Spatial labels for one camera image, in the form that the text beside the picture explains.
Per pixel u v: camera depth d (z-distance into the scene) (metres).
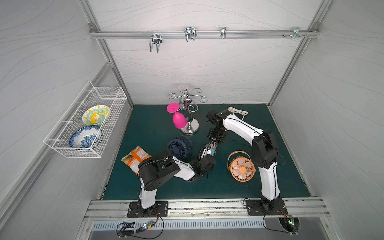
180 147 0.85
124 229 0.69
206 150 0.79
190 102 0.88
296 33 0.77
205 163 0.70
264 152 0.53
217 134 0.78
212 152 0.88
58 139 0.55
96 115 0.70
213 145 0.87
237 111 1.15
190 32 0.76
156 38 0.78
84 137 0.62
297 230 0.67
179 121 0.89
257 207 0.73
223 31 0.72
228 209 0.75
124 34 0.78
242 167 0.79
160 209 0.74
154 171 0.49
